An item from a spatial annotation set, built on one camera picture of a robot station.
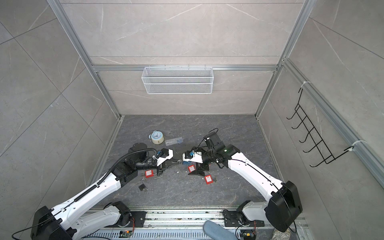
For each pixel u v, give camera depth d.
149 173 0.87
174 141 1.03
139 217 0.73
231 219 0.73
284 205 0.39
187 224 0.73
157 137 1.01
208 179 0.86
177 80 1.01
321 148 0.64
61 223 0.39
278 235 0.67
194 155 0.62
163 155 0.57
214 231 0.68
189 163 0.70
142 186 0.84
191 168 0.90
